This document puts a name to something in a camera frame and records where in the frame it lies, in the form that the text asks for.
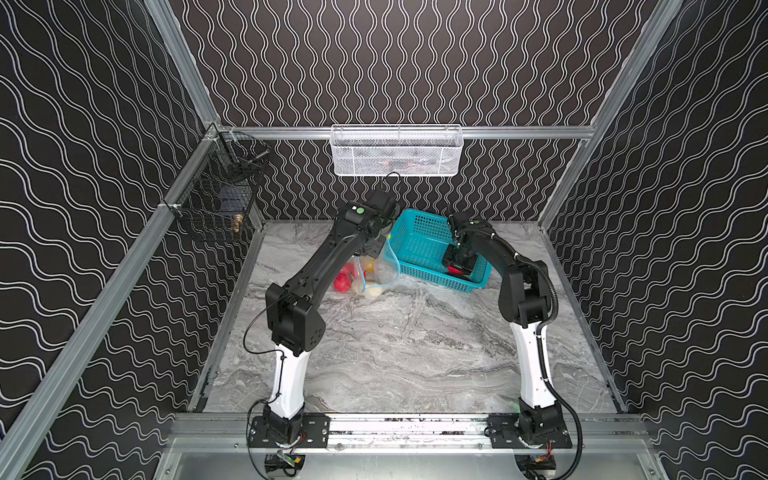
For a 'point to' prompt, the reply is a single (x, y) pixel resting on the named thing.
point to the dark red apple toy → (342, 281)
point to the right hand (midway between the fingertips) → (455, 267)
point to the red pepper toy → (453, 270)
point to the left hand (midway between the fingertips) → (372, 246)
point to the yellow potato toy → (371, 266)
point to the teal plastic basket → (417, 242)
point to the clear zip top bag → (373, 276)
